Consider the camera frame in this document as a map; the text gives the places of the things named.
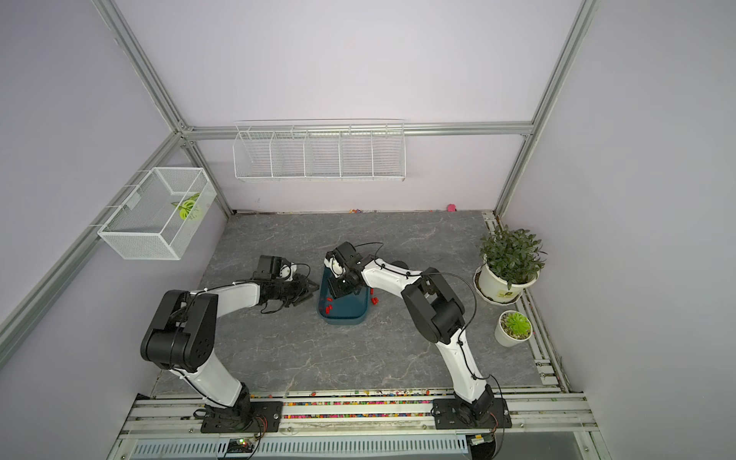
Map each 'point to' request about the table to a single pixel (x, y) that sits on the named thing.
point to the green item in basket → (185, 206)
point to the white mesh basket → (161, 216)
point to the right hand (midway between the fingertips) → (331, 288)
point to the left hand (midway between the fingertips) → (317, 290)
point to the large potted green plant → (512, 261)
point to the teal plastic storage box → (352, 309)
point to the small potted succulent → (513, 328)
